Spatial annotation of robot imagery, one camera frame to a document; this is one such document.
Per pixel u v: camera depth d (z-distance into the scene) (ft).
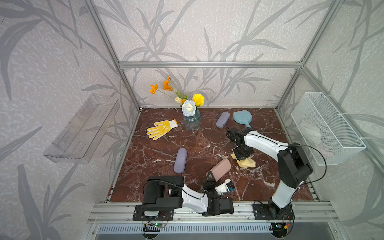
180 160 2.91
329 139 1.98
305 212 2.47
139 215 2.37
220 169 2.77
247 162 2.71
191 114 2.52
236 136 2.19
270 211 2.18
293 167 1.55
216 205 2.05
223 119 3.63
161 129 3.55
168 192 1.58
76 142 2.10
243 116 3.74
